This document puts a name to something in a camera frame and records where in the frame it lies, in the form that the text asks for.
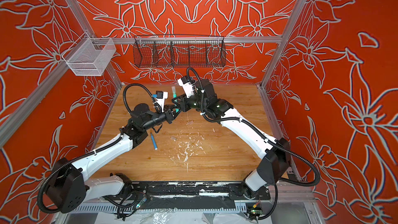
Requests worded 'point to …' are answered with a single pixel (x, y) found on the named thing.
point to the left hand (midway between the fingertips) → (182, 106)
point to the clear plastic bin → (89, 56)
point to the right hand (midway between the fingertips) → (170, 99)
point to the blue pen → (154, 142)
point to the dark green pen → (174, 96)
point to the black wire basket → (179, 51)
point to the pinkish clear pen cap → (190, 122)
